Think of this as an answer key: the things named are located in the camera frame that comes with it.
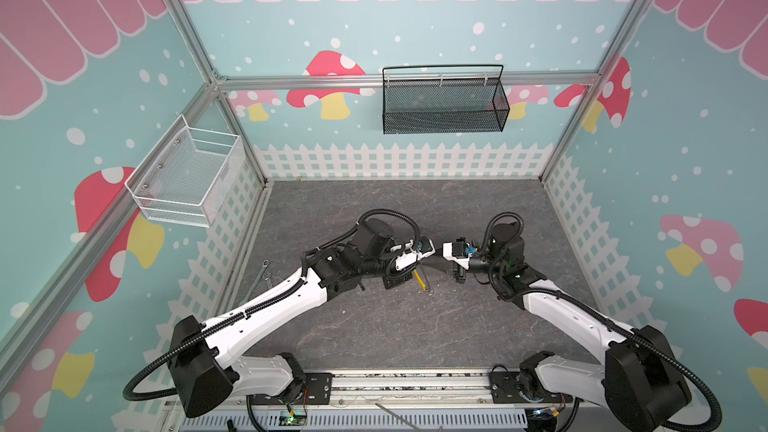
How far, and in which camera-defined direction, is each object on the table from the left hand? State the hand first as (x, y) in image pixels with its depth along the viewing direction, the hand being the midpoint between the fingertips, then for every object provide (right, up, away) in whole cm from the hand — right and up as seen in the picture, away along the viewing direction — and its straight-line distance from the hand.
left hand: (412, 264), depth 73 cm
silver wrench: (-46, -4, +24) cm, 52 cm away
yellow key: (+2, -5, +5) cm, 7 cm away
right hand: (+3, +2, 0) cm, 4 cm away
